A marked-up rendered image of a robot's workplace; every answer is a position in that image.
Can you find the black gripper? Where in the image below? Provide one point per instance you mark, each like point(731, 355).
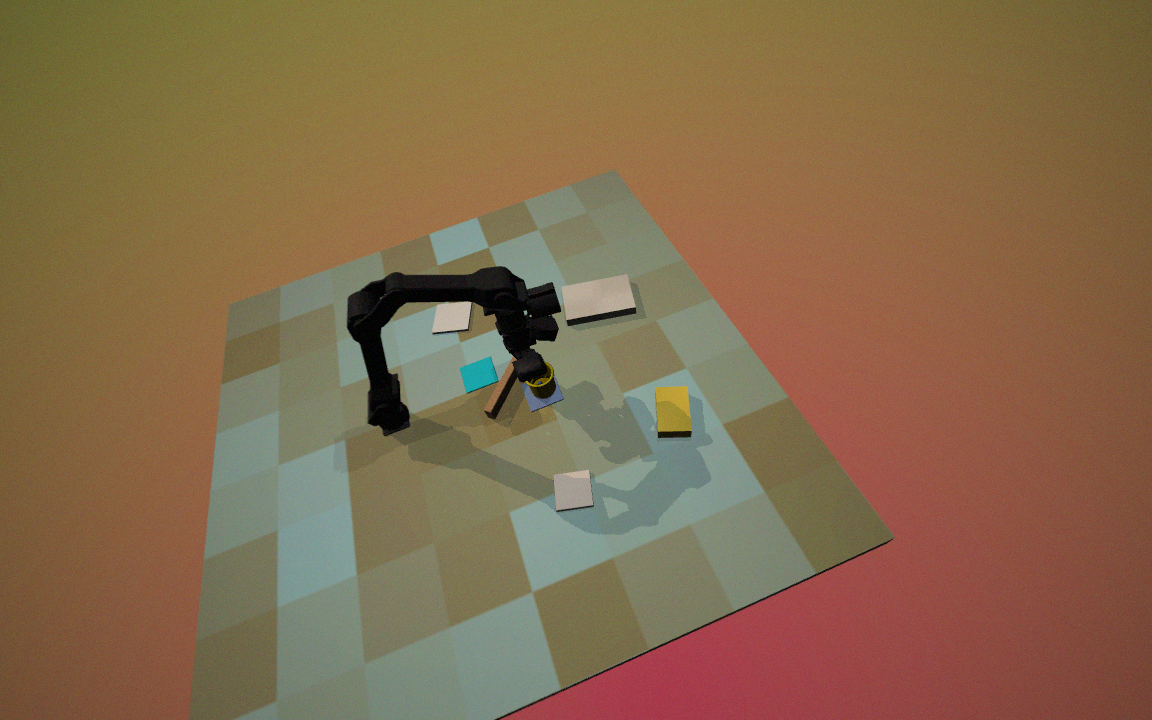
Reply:
point(529, 364)

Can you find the beige flat square block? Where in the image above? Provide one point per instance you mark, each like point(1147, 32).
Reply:
point(452, 317)

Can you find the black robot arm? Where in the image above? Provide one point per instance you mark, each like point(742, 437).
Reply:
point(496, 289)

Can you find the yellow rectangular block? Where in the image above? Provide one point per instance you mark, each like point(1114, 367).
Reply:
point(673, 412)

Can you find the yellow cup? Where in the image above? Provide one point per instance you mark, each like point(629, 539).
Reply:
point(548, 386)

